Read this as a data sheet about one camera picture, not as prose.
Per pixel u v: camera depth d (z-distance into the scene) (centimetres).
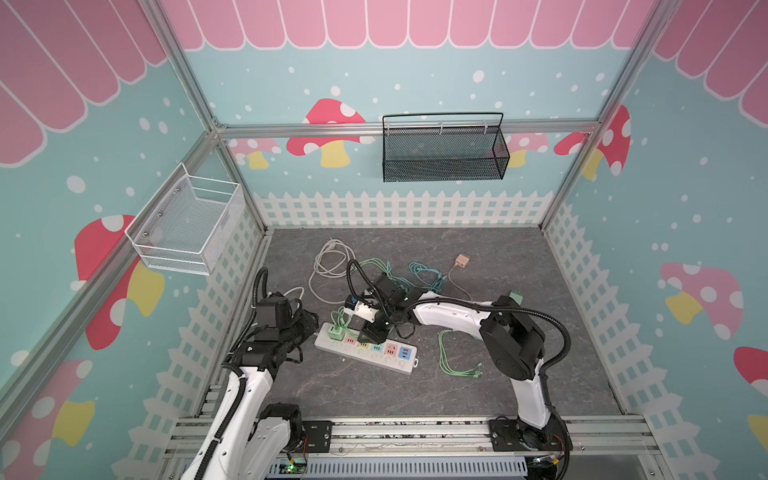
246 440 45
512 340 51
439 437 76
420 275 105
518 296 99
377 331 78
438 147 94
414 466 71
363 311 79
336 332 85
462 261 109
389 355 85
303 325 71
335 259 112
